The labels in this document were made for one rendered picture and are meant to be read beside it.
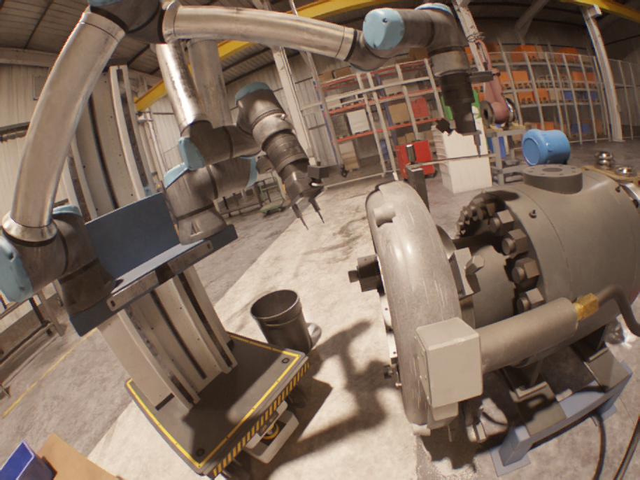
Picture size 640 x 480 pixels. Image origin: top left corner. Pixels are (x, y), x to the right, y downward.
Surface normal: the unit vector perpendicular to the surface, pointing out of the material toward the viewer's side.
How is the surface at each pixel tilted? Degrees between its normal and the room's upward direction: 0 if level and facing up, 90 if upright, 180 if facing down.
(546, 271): 57
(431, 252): 42
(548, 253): 50
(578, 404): 0
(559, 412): 0
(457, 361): 67
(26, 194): 109
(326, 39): 119
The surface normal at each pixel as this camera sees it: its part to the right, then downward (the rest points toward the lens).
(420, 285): -0.27, -0.35
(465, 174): -0.20, 0.37
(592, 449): -0.27, -0.91
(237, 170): 0.59, 0.26
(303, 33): 0.11, 0.72
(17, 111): 0.94, -0.18
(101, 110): 0.83, -0.06
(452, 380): -0.19, -0.04
